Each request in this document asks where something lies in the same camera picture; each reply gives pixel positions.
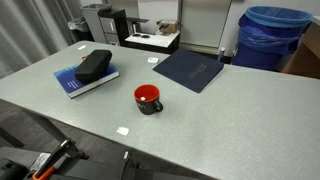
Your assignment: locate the black equipment base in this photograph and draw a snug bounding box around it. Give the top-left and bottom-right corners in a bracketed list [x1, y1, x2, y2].
[0, 146, 201, 180]

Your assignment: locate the open cardboard box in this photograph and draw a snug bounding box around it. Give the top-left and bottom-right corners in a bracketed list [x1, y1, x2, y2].
[156, 19, 182, 34]

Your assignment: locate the white low table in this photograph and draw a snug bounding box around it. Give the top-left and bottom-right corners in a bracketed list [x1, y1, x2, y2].
[124, 29, 181, 55]

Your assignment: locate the clamp with orange handle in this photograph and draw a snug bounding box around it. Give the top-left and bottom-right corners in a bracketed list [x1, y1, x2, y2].
[31, 138, 90, 180]

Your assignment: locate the grey filing cabinet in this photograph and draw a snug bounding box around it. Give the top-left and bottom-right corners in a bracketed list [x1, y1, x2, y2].
[80, 3, 118, 45]

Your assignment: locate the navy blue folder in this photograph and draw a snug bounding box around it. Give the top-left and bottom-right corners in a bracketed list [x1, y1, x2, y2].
[152, 48, 225, 94]

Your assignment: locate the blue plastic trash bin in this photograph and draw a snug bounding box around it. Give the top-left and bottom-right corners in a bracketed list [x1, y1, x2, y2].
[231, 42, 286, 72]

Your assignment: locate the blue hardcover book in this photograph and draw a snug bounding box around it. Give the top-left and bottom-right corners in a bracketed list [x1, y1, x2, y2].
[53, 63, 121, 100]

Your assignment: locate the black mug red inside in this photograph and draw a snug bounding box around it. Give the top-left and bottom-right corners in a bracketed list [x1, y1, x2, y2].
[133, 84, 164, 116]

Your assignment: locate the white paper label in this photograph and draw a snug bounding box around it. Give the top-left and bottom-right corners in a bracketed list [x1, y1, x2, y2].
[116, 126, 130, 137]

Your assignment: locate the black cabinet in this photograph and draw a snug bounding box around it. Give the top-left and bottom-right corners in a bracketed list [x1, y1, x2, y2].
[98, 9, 150, 48]

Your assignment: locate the bin with clear bag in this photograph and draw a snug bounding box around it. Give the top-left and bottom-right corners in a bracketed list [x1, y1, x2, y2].
[67, 17, 95, 43]

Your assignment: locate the small clear bottle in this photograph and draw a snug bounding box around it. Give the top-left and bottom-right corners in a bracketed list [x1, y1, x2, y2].
[217, 46, 227, 63]

